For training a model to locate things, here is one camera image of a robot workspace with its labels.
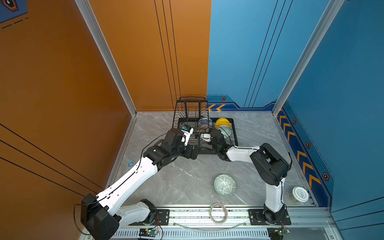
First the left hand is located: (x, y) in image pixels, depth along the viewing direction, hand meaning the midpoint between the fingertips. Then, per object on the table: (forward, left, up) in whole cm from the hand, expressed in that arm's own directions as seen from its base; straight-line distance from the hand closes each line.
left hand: (193, 144), depth 76 cm
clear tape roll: (-27, -17, -21) cm, 38 cm away
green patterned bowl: (-13, -17, -21) cm, 30 cm away
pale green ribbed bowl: (+21, -21, -15) cm, 34 cm away
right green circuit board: (-34, -40, -21) cm, 57 cm away
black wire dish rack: (+26, 0, -2) cm, 26 cm away
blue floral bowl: (+31, -6, -17) cm, 36 cm away
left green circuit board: (-35, +21, -23) cm, 47 cm away
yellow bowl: (+27, -19, -12) cm, 35 cm away
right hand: (+19, -11, -9) cm, 24 cm away
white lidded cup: (-19, -54, -15) cm, 59 cm away
